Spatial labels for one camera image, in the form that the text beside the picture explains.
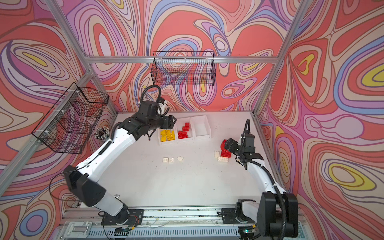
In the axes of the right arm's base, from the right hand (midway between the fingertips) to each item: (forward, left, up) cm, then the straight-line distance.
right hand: (231, 147), depth 88 cm
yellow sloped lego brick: (+13, +43, -7) cm, 46 cm away
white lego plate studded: (-2, +37, -9) cm, 38 cm away
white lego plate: (-2, +40, -9) cm, 41 cm away
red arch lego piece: (+7, +3, -8) cm, 11 cm away
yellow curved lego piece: (+14, +37, -6) cm, 40 cm away
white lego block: (+1, +8, -9) cm, 12 cm away
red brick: (+1, +1, -9) cm, 9 cm away
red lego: (+21, +27, -6) cm, 35 cm away
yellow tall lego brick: (+18, +43, -6) cm, 47 cm away
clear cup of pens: (+8, +76, +8) cm, 77 cm away
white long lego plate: (-3, +5, -9) cm, 10 cm away
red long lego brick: (+14, +29, -7) cm, 33 cm away
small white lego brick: (-2, +32, -9) cm, 33 cm away
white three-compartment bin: (+21, +18, -8) cm, 29 cm away
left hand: (+7, +34, +20) cm, 40 cm away
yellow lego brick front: (+18, +39, -6) cm, 43 cm away
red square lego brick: (+17, +30, -6) cm, 35 cm away
